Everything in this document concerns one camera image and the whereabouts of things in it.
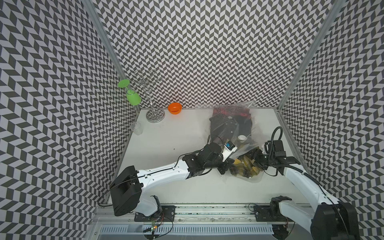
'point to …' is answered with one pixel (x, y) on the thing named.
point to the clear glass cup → (137, 127)
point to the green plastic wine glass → (132, 96)
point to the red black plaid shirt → (231, 110)
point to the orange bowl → (175, 108)
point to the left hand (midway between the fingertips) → (232, 162)
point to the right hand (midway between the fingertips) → (249, 159)
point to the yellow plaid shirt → (244, 166)
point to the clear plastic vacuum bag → (245, 144)
